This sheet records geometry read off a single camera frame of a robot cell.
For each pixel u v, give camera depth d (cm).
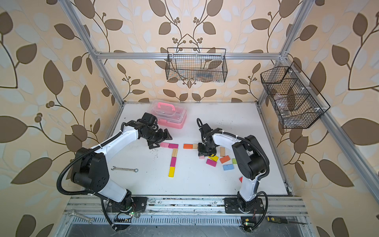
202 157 91
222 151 94
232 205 74
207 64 96
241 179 83
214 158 91
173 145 95
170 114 102
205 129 78
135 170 87
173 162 89
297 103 73
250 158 49
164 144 94
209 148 80
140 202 75
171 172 86
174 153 92
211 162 89
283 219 69
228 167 86
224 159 91
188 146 94
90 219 71
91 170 44
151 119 72
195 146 95
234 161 88
